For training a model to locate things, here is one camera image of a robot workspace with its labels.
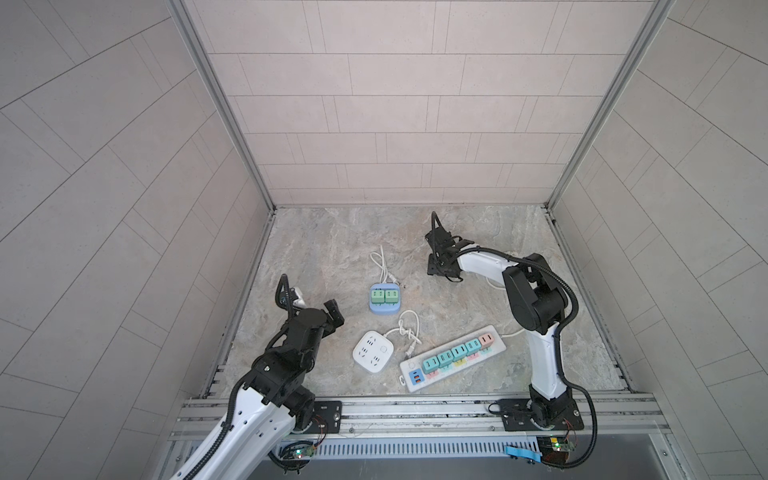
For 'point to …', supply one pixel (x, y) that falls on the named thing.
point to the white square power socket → (374, 351)
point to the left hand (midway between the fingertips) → (332, 304)
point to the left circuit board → (303, 451)
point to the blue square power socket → (385, 308)
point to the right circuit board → (554, 450)
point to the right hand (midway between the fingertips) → (434, 268)
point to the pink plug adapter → (486, 340)
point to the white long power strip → (412, 376)
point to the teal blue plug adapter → (430, 365)
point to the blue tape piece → (531, 455)
